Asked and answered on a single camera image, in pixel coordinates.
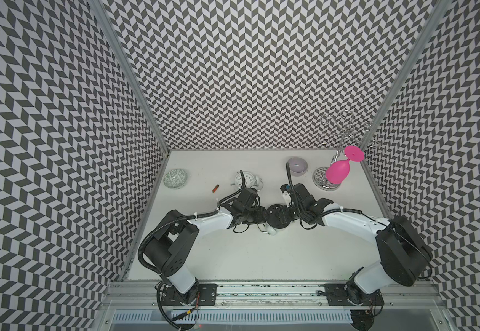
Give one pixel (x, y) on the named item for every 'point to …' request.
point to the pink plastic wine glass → (338, 171)
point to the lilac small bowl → (298, 166)
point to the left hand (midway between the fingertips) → (265, 219)
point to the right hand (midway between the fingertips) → (282, 218)
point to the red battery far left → (215, 188)
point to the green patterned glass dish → (176, 178)
